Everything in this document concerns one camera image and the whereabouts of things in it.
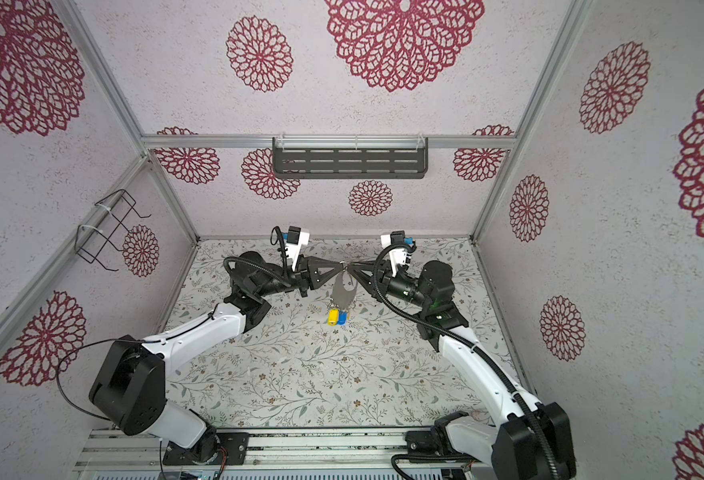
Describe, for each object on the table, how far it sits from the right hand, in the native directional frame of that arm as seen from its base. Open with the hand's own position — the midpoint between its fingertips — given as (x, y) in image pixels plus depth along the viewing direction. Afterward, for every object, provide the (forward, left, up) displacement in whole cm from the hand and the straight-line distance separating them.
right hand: (350, 266), depth 65 cm
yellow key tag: (-7, +4, -10) cm, 13 cm away
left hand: (+1, +2, -3) cm, 4 cm away
